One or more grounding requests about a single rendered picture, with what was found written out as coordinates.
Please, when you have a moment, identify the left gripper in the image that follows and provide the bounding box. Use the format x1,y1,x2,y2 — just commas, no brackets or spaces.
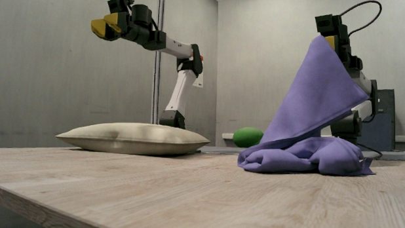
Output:
325,35,351,64

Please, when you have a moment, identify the purple cloth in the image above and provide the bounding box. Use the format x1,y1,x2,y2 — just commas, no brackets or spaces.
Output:
237,35,376,176

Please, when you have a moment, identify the beige pillow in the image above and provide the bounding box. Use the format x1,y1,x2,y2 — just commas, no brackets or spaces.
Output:
55,123,211,155

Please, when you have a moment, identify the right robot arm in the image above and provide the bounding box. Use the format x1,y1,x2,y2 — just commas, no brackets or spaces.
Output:
107,0,203,130

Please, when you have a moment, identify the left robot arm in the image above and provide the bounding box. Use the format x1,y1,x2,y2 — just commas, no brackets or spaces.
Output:
315,14,378,146

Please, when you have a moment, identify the grey vertical metal post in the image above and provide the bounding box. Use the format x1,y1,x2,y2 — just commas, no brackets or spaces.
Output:
151,0,165,125

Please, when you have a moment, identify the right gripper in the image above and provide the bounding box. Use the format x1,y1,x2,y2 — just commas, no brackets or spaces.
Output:
91,12,138,41

